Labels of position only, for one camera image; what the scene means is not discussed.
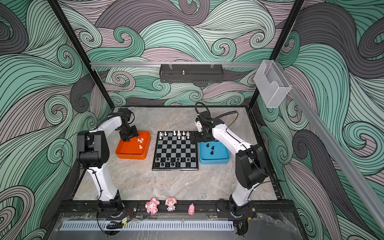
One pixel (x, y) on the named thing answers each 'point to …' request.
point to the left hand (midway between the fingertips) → (134, 136)
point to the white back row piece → (160, 133)
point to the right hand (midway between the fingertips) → (198, 139)
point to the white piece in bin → (140, 147)
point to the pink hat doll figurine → (171, 201)
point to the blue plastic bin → (221, 154)
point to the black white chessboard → (175, 151)
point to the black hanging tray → (191, 73)
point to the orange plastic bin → (137, 148)
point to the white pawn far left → (160, 137)
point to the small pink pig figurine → (191, 209)
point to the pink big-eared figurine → (151, 206)
